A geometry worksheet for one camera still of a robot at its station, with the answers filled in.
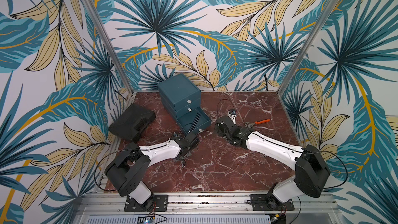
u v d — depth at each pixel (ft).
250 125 3.30
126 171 1.44
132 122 3.12
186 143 2.30
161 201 2.41
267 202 2.21
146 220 2.35
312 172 1.40
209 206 2.41
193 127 3.04
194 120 3.34
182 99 2.82
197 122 3.33
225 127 2.11
